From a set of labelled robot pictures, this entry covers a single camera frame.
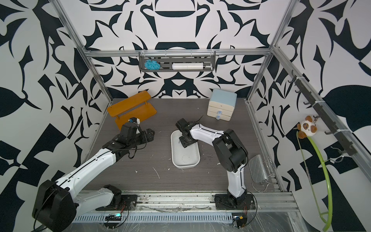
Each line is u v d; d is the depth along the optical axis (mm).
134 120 753
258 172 776
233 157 501
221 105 971
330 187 503
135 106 991
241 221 701
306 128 595
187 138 793
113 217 728
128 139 627
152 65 912
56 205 392
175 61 985
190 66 892
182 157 892
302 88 637
